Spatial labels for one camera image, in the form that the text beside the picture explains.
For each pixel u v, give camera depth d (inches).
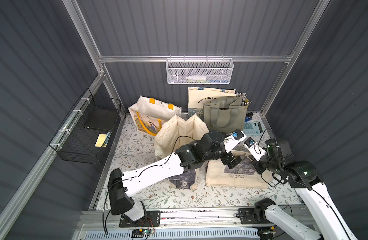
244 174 32.3
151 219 28.9
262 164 22.6
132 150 39.1
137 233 27.9
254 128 42.7
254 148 22.0
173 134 32.6
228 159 21.7
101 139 29.2
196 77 34.3
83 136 29.7
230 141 20.6
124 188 15.7
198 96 42.4
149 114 42.3
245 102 40.2
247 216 28.9
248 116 45.3
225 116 35.6
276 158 19.2
